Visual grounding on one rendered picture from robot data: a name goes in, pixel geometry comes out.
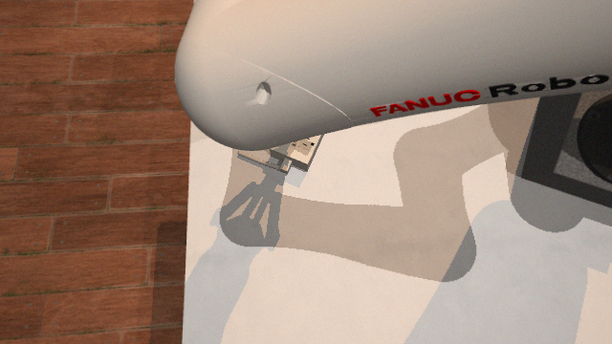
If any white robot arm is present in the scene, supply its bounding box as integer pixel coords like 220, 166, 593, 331
175, 0, 612, 151

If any beige power strip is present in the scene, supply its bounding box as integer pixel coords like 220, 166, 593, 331
238, 135, 324, 174

